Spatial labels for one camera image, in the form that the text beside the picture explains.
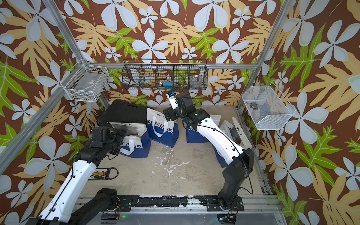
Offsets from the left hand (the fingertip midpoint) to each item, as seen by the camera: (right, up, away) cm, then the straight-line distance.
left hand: (125, 134), depth 78 cm
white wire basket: (-28, +32, +8) cm, 43 cm away
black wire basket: (+21, +41, +19) cm, 50 cm away
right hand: (+25, +15, 0) cm, 29 cm away
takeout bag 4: (+60, +1, -6) cm, 60 cm away
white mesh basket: (+85, +16, +6) cm, 86 cm away
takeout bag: (+7, -4, -3) cm, 9 cm away
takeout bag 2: (+18, +2, +10) cm, 21 cm away
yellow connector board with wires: (-14, -24, +4) cm, 28 cm away
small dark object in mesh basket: (+76, +17, +6) cm, 79 cm away
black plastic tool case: (-14, +15, +30) cm, 37 cm away
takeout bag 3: (+39, -2, +9) cm, 40 cm away
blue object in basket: (+23, +33, +18) cm, 44 cm away
